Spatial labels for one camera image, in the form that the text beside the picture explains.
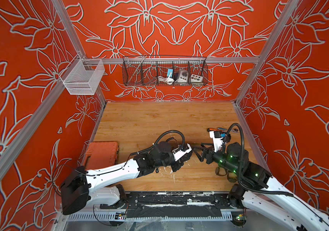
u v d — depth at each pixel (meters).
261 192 0.46
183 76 0.91
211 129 1.00
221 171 0.80
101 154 0.87
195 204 0.73
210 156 0.58
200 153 0.62
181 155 0.61
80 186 0.40
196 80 0.92
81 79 0.92
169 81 0.85
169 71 0.83
